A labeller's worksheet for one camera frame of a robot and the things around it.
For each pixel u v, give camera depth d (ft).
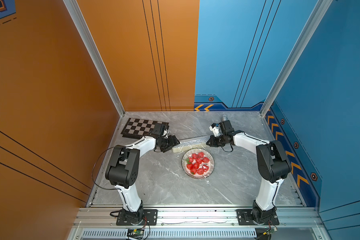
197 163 2.93
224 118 3.68
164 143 2.71
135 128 3.46
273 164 1.68
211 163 2.92
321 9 2.30
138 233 2.34
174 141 2.85
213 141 2.80
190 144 3.08
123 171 1.63
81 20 2.43
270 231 2.27
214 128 2.95
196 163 2.93
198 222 2.38
